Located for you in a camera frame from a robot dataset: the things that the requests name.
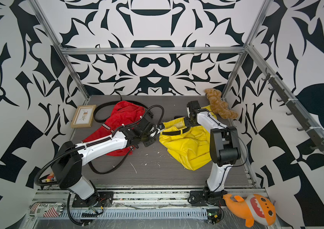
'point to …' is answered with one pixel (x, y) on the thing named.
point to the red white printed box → (46, 209)
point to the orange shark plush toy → (255, 208)
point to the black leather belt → (150, 114)
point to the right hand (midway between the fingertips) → (192, 119)
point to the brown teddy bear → (218, 106)
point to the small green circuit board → (214, 215)
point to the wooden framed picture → (84, 116)
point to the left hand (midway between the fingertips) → (151, 131)
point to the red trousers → (123, 114)
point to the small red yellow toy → (50, 178)
